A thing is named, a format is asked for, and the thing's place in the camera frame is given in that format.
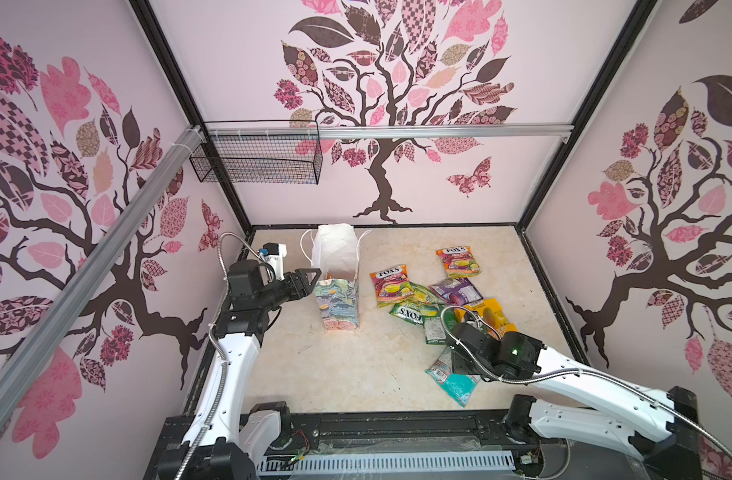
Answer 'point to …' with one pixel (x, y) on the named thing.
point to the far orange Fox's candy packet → (459, 262)
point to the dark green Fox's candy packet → (433, 324)
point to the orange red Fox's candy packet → (392, 286)
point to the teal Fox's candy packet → (459, 387)
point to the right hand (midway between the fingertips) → (456, 357)
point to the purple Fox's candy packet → (458, 290)
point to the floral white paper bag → (334, 250)
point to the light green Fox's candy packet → (415, 313)
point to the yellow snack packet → (492, 315)
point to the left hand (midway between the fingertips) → (316, 277)
